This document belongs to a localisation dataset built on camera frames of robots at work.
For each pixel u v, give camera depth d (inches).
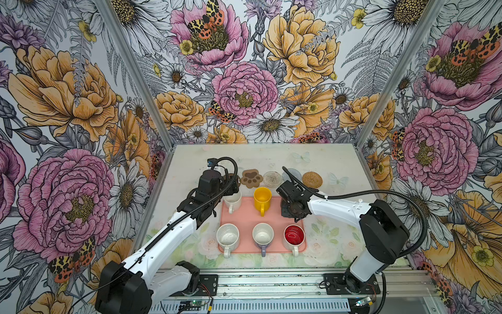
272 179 41.4
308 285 30.0
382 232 17.7
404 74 34.9
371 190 30.7
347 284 26.4
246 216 37.0
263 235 34.1
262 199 38.1
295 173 42.8
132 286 15.1
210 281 29.6
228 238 33.1
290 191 28.2
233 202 34.3
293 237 33.4
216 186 24.3
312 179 41.6
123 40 31.3
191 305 28.0
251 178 41.7
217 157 26.7
